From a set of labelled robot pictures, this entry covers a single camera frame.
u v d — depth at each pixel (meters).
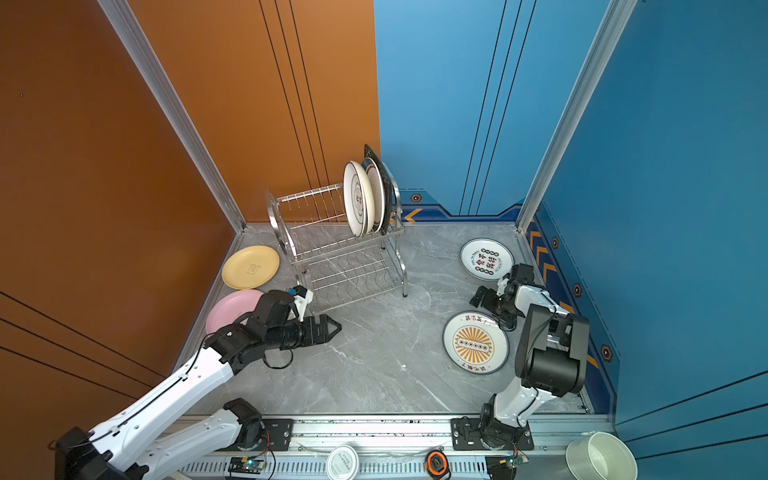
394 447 0.73
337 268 1.04
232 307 0.96
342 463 0.65
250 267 1.06
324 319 0.69
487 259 1.09
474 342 0.89
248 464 0.71
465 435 0.72
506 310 0.79
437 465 0.67
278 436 0.73
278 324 0.61
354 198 0.84
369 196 0.69
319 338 0.68
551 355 0.47
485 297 0.86
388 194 0.71
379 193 0.74
